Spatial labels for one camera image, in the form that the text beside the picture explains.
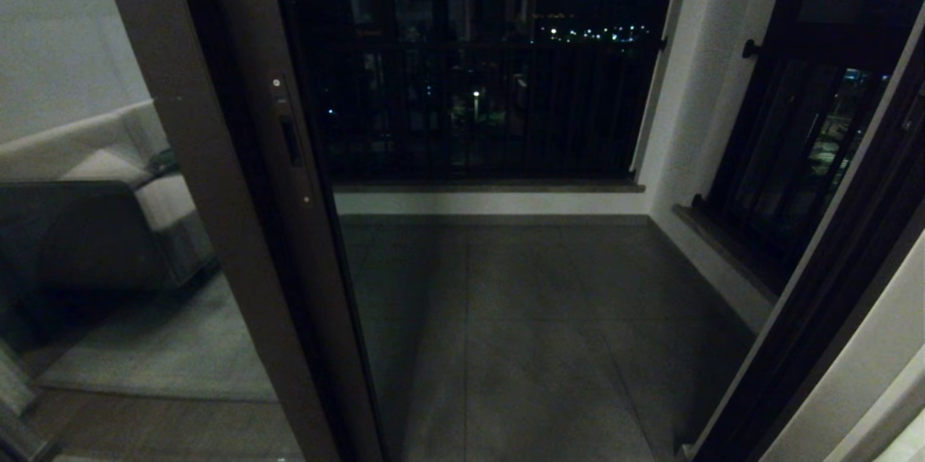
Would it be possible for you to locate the brown framed sliding glass door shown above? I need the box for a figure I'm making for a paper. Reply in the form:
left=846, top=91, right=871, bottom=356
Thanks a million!
left=195, top=0, right=391, bottom=462

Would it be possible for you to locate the brown stone balcony sill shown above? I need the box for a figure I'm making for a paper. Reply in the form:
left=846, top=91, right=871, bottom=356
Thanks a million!
left=332, top=180, right=646, bottom=194

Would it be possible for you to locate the black balcony railing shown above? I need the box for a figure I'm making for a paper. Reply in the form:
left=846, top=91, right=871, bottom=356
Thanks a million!
left=304, top=34, right=662, bottom=181

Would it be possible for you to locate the brown framed fixed glass panel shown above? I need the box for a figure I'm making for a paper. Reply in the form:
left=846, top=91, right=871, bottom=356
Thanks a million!
left=0, top=0, right=340, bottom=462

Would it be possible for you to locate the brown stone side sill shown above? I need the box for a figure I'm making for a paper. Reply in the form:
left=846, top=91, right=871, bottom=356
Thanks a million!
left=672, top=203, right=781, bottom=304

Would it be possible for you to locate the grey rug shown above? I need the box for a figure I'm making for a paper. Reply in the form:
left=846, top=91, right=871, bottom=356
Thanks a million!
left=36, top=270, right=279, bottom=403

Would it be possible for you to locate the white sofa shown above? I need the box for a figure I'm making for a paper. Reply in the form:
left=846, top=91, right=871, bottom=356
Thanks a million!
left=0, top=99, right=216, bottom=282

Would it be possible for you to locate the dark grey box furniture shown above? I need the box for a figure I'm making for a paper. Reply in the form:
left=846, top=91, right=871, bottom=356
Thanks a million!
left=0, top=180, right=210, bottom=296

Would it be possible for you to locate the recessed metal door handle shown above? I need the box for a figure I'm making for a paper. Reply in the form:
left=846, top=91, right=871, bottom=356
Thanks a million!
left=270, top=74, right=317, bottom=208

